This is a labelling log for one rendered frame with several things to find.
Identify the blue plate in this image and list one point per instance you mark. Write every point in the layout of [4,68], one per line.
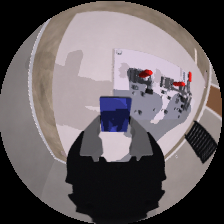
[115,112]

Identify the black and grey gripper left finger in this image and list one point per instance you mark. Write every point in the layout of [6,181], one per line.
[85,149]

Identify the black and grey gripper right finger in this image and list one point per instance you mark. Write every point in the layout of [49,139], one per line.
[145,147]

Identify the toggle clamp with red handle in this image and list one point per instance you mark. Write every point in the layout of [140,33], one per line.
[188,91]
[137,77]

